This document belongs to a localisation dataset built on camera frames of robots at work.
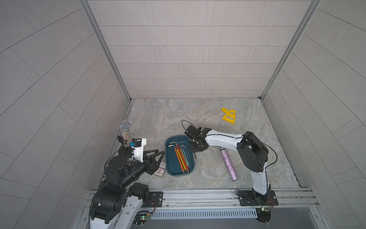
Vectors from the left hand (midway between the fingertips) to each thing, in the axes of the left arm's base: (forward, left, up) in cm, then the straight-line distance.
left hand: (163, 152), depth 61 cm
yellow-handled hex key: (+12, -4, -24) cm, 27 cm away
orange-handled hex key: (+8, -5, -24) cm, 26 cm away
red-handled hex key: (+10, -6, -25) cm, 28 cm away
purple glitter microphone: (-3, -36, -24) cm, 44 cm away
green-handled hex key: (+9, -8, -25) cm, 28 cm away
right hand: (+13, -14, -27) cm, 33 cm away
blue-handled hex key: (+9, -9, -25) cm, 28 cm away
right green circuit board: (-20, -48, -26) cm, 59 cm away
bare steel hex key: (+9, -15, -25) cm, 31 cm away
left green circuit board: (-22, +11, -24) cm, 34 cm away
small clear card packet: (0, +4, -24) cm, 24 cm away
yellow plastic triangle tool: (+39, -42, -24) cm, 62 cm away
